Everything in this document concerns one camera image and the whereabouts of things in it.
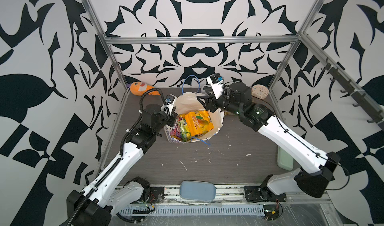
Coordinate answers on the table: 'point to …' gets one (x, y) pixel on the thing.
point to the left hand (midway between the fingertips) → (174, 104)
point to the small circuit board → (271, 212)
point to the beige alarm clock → (259, 91)
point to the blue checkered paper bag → (189, 102)
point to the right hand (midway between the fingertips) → (202, 93)
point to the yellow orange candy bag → (198, 122)
